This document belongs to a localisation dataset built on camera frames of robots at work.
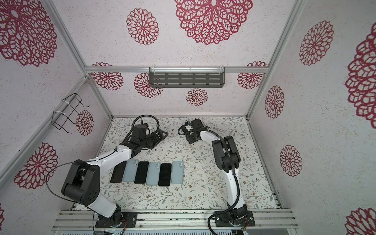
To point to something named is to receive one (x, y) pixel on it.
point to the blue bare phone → (164, 176)
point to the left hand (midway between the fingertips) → (164, 139)
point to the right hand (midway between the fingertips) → (192, 134)
